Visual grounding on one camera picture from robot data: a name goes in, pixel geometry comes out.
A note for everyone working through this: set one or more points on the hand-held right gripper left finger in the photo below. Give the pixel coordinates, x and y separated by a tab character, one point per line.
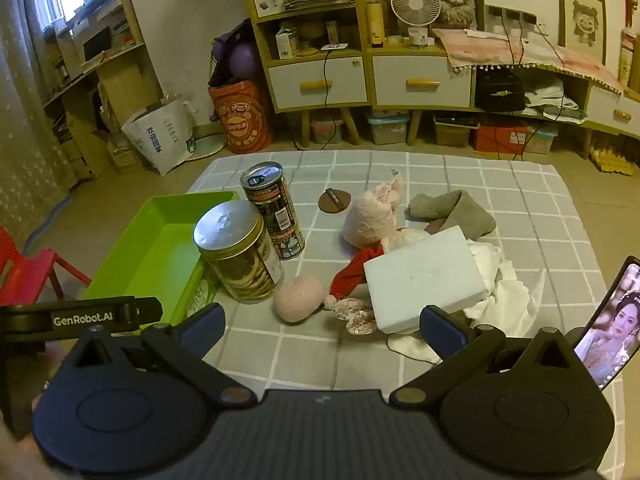
205	327

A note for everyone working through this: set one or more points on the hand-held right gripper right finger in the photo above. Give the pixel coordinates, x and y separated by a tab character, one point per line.
442	332

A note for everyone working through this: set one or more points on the white foam block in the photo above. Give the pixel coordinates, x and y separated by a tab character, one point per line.
425	275

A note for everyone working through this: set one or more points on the white cloth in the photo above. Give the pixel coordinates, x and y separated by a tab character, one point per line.
510	290

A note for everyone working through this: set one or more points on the pink sequin bow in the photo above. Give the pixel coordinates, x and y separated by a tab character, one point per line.
357	317

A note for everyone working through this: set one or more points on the green plastic tray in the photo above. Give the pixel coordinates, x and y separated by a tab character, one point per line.
150	250

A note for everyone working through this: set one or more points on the pink round sponge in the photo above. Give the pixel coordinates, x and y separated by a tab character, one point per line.
297	300

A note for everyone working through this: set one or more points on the red white santa plush toy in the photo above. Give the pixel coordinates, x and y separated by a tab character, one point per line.
352	270

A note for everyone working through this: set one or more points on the grey plush slipper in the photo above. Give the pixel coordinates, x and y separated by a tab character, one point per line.
465	215

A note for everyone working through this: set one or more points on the pink plush toy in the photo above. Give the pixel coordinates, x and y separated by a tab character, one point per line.
370	220

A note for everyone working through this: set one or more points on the brown round powder puff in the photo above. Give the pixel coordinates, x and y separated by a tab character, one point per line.
335	201

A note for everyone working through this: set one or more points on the person's left forearm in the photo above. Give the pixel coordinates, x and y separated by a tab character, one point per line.
12	460

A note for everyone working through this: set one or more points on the red plastic chair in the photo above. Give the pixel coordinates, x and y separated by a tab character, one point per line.
30	272

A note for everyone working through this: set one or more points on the clear cookie jar gold lid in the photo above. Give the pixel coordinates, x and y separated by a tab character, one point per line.
235	255

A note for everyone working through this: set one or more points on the tall black snack can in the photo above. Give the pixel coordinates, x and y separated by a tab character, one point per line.
275	210

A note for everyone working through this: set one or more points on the smartphone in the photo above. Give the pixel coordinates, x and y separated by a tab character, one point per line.
612	320

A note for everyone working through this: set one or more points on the white shopping bag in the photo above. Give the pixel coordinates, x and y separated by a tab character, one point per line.
160	140

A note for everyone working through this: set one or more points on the patterned curtain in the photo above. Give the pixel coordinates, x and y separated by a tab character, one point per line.
22	120

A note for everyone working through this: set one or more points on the red storage box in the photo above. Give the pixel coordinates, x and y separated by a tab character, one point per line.
500	137

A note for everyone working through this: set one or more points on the orange printed barrel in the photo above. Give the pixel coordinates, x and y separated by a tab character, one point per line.
242	120

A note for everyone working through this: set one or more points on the egg tray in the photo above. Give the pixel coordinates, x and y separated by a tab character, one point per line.
612	160

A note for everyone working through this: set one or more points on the black bag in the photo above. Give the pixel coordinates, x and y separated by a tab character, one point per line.
500	90

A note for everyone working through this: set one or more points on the wooden drawer cabinet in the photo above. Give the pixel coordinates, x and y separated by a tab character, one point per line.
422	82

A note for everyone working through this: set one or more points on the wooden bookshelf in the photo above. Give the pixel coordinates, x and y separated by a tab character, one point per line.
100	75

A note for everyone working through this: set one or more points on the purple ball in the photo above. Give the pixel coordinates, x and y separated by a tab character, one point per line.
243	60

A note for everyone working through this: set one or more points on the tall wooden shelf cabinet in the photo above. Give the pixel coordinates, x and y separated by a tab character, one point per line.
320	80

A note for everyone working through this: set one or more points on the low wooden sideboard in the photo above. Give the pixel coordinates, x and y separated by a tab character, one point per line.
607	105

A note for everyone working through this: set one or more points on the pink table runner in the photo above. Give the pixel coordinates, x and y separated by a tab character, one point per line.
530	52

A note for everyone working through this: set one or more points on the yellow bottle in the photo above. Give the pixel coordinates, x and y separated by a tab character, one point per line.
376	22

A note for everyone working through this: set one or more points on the small white desk fan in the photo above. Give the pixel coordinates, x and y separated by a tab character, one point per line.
416	5

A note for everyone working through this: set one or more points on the framed cat picture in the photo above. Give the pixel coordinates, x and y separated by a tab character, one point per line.
460	0

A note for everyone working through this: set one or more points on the framed cartoon picture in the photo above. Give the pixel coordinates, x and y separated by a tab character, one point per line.
582	22

